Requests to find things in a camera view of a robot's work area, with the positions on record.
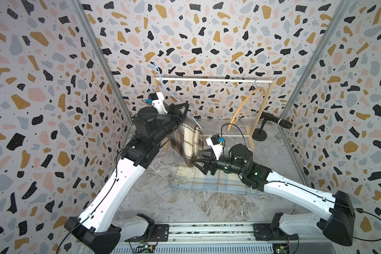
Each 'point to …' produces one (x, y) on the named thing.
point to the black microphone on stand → (260, 134)
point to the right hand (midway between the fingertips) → (196, 158)
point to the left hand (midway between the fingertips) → (190, 103)
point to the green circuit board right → (281, 248)
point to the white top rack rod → (217, 80)
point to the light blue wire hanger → (170, 93)
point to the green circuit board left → (143, 247)
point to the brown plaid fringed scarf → (188, 140)
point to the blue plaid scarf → (188, 178)
